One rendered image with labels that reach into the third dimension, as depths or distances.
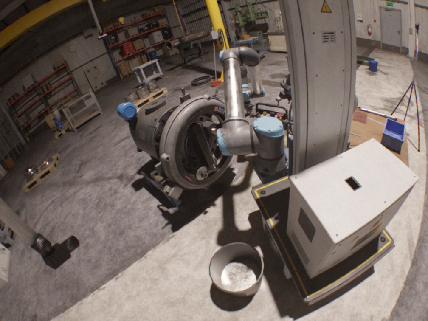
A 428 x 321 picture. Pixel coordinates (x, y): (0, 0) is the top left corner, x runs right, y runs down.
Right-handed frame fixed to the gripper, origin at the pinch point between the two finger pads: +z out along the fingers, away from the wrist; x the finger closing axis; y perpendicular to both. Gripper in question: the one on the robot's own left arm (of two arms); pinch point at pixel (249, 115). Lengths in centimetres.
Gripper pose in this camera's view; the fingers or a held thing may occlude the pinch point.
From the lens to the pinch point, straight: 205.3
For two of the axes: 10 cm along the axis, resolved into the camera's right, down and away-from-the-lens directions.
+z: 2.5, 7.5, 6.2
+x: -3.0, -5.5, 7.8
